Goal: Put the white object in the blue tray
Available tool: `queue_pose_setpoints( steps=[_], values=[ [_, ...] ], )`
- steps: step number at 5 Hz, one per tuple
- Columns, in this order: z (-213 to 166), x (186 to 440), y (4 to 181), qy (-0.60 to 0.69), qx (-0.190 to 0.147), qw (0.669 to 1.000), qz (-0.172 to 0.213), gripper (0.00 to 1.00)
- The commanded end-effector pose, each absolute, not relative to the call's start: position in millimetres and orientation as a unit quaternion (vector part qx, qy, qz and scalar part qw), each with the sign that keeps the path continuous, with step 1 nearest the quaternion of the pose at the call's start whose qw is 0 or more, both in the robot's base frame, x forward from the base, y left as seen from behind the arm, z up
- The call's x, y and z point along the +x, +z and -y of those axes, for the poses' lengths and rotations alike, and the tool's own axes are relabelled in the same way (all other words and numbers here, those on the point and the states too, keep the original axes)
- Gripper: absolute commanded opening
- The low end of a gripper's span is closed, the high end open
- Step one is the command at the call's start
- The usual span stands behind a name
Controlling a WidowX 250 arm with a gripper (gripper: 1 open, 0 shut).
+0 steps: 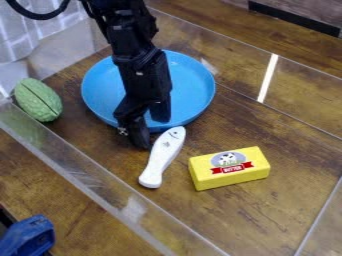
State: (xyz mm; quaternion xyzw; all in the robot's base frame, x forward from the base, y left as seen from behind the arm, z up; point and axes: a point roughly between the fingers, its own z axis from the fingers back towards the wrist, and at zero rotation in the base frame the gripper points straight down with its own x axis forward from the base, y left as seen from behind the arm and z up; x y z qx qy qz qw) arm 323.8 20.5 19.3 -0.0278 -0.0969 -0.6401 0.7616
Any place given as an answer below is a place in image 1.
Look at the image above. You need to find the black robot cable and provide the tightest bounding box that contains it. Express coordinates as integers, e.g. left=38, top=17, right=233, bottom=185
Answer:
left=4, top=0, right=72, bottom=21

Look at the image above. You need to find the blue round tray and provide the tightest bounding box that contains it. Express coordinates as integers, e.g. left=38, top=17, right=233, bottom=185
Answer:
left=80, top=50, right=216, bottom=133

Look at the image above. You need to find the clear acrylic enclosure wall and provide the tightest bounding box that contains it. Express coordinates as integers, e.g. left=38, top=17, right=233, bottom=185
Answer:
left=0, top=0, right=342, bottom=256

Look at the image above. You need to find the white toy fish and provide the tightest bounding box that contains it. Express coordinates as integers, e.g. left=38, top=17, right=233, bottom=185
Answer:
left=138, top=126, right=185, bottom=188

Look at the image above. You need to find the green textured toy vegetable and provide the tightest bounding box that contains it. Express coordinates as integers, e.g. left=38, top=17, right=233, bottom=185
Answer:
left=14, top=78, right=62, bottom=122

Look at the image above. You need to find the yellow toy butter block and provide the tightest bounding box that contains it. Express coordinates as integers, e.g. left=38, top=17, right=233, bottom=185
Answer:
left=188, top=146, right=271, bottom=191

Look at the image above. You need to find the white checkered cloth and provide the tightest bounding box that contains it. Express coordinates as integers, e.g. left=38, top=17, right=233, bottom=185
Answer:
left=0, top=0, right=90, bottom=64

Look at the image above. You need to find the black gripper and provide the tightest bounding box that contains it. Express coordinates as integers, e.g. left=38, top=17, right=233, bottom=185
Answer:
left=80, top=0, right=172, bottom=149

